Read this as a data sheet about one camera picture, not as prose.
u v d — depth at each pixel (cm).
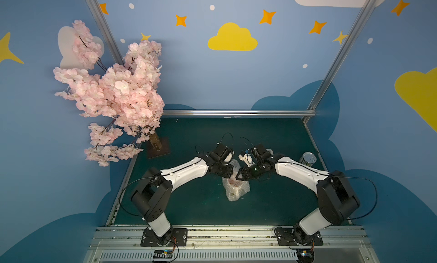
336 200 45
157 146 101
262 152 72
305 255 73
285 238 74
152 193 45
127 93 50
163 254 73
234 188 81
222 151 69
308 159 96
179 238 74
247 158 79
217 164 69
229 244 73
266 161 67
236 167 88
